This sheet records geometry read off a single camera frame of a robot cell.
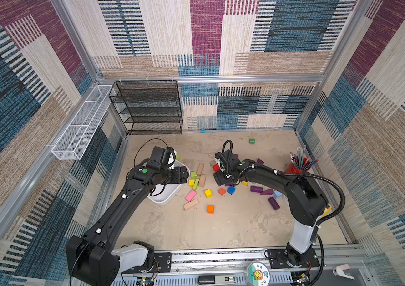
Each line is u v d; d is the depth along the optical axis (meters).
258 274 0.64
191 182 0.96
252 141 1.15
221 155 0.74
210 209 0.87
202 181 0.95
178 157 1.06
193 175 0.97
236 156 1.06
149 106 1.08
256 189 0.91
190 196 0.92
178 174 0.69
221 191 0.94
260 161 1.03
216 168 1.02
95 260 0.38
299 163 0.94
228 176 0.70
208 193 0.91
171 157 0.63
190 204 0.89
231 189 0.94
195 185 0.94
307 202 0.49
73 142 0.71
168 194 0.87
